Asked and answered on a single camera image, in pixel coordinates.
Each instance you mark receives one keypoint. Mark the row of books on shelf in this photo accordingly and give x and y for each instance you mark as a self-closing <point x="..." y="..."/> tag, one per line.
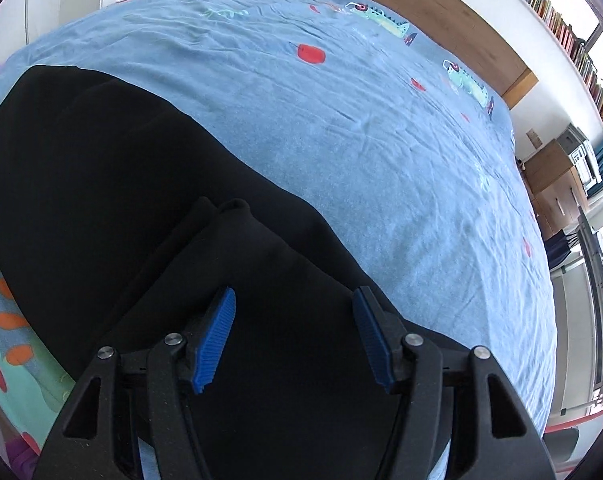
<point x="556" y="25"/>

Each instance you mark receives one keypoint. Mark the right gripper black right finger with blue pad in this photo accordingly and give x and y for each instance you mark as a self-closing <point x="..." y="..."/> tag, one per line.
<point x="458" y="399"/>

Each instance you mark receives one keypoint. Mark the black pants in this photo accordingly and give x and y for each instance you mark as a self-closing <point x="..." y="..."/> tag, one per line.
<point x="122" y="220"/>

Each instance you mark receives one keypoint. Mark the wooden drawer dresser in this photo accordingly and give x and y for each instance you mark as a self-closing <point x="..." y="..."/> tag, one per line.
<point x="555" y="188"/>

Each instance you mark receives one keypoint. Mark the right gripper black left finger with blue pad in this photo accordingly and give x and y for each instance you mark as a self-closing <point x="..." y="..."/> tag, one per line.
<point x="95" y="437"/>

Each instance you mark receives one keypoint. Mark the blue patterned bed sheet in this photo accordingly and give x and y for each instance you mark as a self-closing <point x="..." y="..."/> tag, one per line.
<point x="417" y="181"/>

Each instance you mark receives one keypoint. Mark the dark blue tote bag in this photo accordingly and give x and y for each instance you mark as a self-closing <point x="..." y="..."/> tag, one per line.
<point x="557" y="248"/>

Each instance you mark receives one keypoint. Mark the wooden headboard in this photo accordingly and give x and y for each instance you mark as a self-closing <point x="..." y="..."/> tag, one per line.
<point x="460" y="30"/>

